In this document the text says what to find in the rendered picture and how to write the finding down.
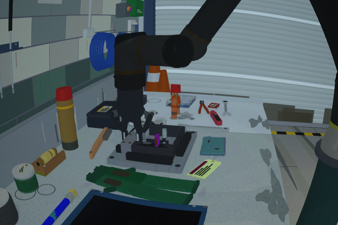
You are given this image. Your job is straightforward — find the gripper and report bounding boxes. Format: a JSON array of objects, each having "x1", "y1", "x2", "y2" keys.
[{"x1": 117, "y1": 89, "x2": 154, "y2": 142}]

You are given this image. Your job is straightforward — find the orange cone with white band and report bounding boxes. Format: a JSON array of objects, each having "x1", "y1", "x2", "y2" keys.
[{"x1": 145, "y1": 65, "x2": 161, "y2": 92}]

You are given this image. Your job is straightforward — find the brown cardboard box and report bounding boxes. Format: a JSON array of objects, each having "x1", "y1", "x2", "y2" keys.
[{"x1": 263, "y1": 102, "x2": 315, "y2": 123}]

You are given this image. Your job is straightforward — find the black case with yellow label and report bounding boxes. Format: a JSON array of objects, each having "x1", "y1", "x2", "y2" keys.
[{"x1": 86, "y1": 100, "x2": 122, "y2": 130}]

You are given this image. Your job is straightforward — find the blue wall bracket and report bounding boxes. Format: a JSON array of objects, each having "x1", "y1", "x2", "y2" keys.
[{"x1": 0, "y1": 41, "x2": 20, "y2": 56}]

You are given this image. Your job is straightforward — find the green and white tin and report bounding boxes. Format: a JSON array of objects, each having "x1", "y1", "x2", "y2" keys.
[{"x1": 12, "y1": 163, "x2": 39, "y2": 194}]

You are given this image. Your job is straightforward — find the blue framed black mat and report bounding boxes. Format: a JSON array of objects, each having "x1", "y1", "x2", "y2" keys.
[{"x1": 61, "y1": 189, "x2": 208, "y2": 225}]

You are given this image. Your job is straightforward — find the teal pad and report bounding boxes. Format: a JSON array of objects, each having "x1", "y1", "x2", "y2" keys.
[{"x1": 200, "y1": 136, "x2": 226, "y2": 157}]

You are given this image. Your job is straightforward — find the grey test cradle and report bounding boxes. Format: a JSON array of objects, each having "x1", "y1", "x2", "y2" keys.
[{"x1": 106, "y1": 123, "x2": 198, "y2": 174}]

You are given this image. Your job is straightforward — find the red utility knife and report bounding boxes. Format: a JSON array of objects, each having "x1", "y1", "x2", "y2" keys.
[{"x1": 209, "y1": 110, "x2": 223, "y2": 126}]

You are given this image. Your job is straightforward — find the grey wall box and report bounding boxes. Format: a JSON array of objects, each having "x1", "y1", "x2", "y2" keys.
[{"x1": 115, "y1": 2, "x2": 128, "y2": 18}]

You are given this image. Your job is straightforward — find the blue hose coil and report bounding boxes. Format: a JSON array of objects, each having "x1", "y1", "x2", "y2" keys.
[{"x1": 89, "y1": 31, "x2": 116, "y2": 71}]

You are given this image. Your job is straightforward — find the red pliers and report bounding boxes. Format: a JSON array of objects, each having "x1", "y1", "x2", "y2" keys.
[{"x1": 198, "y1": 100, "x2": 210, "y2": 115}]

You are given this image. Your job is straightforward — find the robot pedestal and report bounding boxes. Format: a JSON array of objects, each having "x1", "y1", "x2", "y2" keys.
[{"x1": 295, "y1": 142, "x2": 338, "y2": 225}]

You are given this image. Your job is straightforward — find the green glove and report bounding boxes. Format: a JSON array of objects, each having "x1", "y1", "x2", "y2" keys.
[
  {"x1": 85, "y1": 172, "x2": 194, "y2": 205},
  {"x1": 93, "y1": 165, "x2": 200, "y2": 194}
]

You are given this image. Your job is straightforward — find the steel ruler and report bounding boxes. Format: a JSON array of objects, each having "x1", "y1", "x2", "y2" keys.
[{"x1": 178, "y1": 123, "x2": 230, "y2": 133}]

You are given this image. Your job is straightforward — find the blue pillar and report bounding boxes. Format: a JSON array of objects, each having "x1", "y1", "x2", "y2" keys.
[{"x1": 143, "y1": 0, "x2": 156, "y2": 36}]

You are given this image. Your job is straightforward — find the black and white wall pipe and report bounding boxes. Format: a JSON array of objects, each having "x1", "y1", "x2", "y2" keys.
[{"x1": 8, "y1": 0, "x2": 15, "y2": 94}]

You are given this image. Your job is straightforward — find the grey roller shutter door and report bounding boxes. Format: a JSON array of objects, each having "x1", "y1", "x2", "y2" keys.
[{"x1": 154, "y1": 0, "x2": 338, "y2": 110}]

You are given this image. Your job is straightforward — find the wooden handled brush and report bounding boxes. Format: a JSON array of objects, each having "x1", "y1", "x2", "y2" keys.
[{"x1": 89, "y1": 127, "x2": 113, "y2": 160}]

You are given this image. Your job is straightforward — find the brown cylinder with red cap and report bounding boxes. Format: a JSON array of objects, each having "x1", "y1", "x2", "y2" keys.
[{"x1": 55, "y1": 86, "x2": 79, "y2": 151}]

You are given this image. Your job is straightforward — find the clear parts box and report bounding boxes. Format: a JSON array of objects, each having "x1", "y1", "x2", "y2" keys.
[{"x1": 165, "y1": 94, "x2": 197, "y2": 108}]

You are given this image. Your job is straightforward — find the black rubber ring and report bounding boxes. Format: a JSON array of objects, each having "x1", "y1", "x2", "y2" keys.
[
  {"x1": 37, "y1": 184, "x2": 56, "y2": 196},
  {"x1": 15, "y1": 187, "x2": 37, "y2": 201}
]

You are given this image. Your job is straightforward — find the yellow tag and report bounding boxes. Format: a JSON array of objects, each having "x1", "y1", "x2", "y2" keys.
[{"x1": 186, "y1": 159, "x2": 222, "y2": 180}]

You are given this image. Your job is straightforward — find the green wall box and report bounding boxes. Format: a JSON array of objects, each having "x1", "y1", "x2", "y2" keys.
[{"x1": 126, "y1": 0, "x2": 145, "y2": 17}]

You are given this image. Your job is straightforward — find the grey and black dome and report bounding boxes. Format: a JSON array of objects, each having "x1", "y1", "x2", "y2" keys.
[{"x1": 0, "y1": 182, "x2": 19, "y2": 225}]

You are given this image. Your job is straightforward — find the wooden block with brass roller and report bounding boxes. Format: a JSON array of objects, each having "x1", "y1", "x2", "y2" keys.
[{"x1": 31, "y1": 147, "x2": 67, "y2": 177}]

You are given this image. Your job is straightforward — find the blue tube with yellow cap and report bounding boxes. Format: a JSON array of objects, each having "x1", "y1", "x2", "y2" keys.
[{"x1": 41, "y1": 188, "x2": 78, "y2": 225}]

